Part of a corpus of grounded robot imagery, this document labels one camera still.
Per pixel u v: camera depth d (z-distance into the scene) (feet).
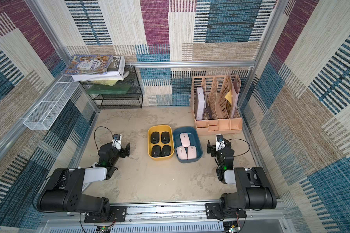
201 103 3.17
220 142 2.48
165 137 3.25
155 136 3.27
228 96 3.01
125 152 2.78
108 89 3.35
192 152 3.01
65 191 1.45
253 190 1.44
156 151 3.03
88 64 2.69
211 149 2.67
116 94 3.78
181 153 3.02
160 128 3.54
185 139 3.26
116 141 2.55
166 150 3.08
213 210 2.40
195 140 3.23
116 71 2.64
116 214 2.41
